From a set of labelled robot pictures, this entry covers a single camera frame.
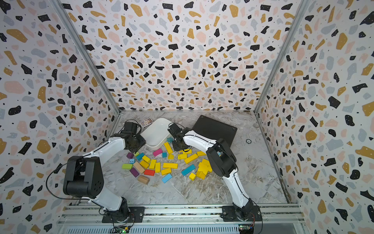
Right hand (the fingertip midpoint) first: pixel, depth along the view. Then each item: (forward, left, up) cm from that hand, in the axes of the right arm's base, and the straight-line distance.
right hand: (178, 147), depth 96 cm
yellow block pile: (-12, -17, -4) cm, 21 cm away
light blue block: (-20, +5, -3) cm, 21 cm away
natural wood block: (-21, +18, -1) cm, 28 cm away
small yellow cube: (-18, -10, -2) cm, 21 cm away
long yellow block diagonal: (-6, -9, -4) cm, 11 cm away
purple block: (-16, +25, -2) cm, 30 cm away
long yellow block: (0, +7, -3) cm, 8 cm away
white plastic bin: (+9, +16, +2) cm, 19 cm away
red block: (-16, +16, -3) cm, 23 cm away
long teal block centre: (-13, -7, -4) cm, 16 cm away
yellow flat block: (-12, +4, -2) cm, 13 cm away
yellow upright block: (-13, +12, -3) cm, 18 cm away
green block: (-13, +31, -2) cm, 34 cm away
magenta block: (-2, +14, -3) cm, 15 cm away
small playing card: (+23, +28, -1) cm, 36 cm away
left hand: (0, +21, +5) cm, 22 cm away
